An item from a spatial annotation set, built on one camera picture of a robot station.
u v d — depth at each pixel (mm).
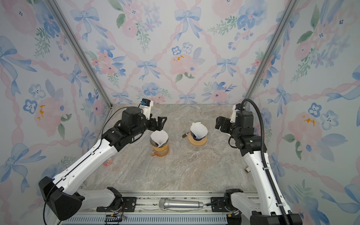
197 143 851
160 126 647
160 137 806
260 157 442
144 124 603
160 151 854
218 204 732
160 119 639
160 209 730
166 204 712
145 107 607
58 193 381
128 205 744
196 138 851
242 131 516
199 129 821
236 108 636
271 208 374
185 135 930
